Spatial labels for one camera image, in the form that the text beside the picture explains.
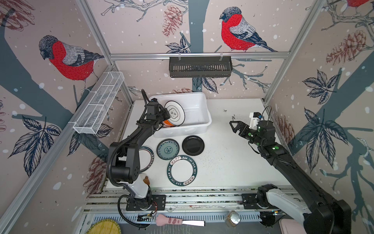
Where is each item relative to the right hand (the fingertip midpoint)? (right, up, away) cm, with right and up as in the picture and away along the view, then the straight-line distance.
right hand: (233, 125), depth 78 cm
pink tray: (+21, -44, -14) cm, 51 cm away
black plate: (-22, -15, +18) cm, 32 cm away
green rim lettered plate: (-29, -27, +6) cm, 40 cm away
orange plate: (-41, -1, +24) cm, 48 cm away
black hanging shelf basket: (-16, +41, +27) cm, 52 cm away
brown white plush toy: (-48, -31, +2) cm, 57 cm away
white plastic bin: (-18, +4, +33) cm, 38 cm away
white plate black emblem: (-34, +7, +20) cm, 39 cm away
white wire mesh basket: (-74, +4, -7) cm, 74 cm away
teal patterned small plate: (-39, -16, +15) cm, 45 cm away
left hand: (-38, +9, +13) cm, 41 cm away
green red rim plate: (-51, -21, +10) cm, 57 cm away
